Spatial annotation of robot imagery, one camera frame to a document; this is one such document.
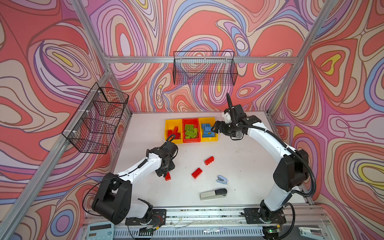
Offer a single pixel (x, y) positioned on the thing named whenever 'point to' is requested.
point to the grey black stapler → (217, 193)
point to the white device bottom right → (311, 232)
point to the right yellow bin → (206, 133)
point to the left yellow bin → (174, 126)
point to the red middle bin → (194, 121)
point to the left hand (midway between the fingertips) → (170, 168)
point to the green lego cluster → (190, 132)
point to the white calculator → (103, 230)
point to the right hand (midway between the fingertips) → (218, 133)
